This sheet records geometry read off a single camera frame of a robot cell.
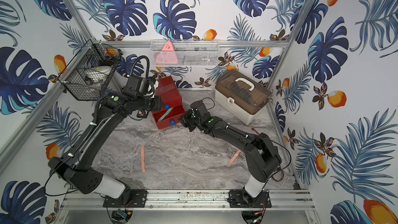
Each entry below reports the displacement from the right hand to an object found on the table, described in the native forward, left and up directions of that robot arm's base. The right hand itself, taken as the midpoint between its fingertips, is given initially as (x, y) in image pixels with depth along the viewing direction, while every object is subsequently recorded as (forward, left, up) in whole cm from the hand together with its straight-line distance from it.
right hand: (176, 117), depth 82 cm
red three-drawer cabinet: (+17, +6, +4) cm, 18 cm away
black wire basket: (+9, +49, +17) cm, 53 cm away
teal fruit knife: (+10, +9, -10) cm, 17 cm away
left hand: (0, +5, +13) cm, 14 cm away
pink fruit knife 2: (-13, -33, -19) cm, 40 cm away
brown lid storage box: (+15, -37, +1) cm, 40 cm away
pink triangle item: (+30, +7, +16) cm, 35 cm away
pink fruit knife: (-16, +19, -19) cm, 31 cm away
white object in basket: (+15, +39, +17) cm, 45 cm away
